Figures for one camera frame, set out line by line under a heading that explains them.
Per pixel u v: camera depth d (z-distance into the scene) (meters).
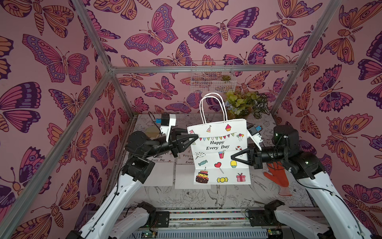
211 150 0.56
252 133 0.52
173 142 0.48
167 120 0.45
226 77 0.92
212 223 0.73
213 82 1.06
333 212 0.38
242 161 0.55
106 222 0.39
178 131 0.52
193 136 0.51
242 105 0.95
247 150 0.53
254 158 0.50
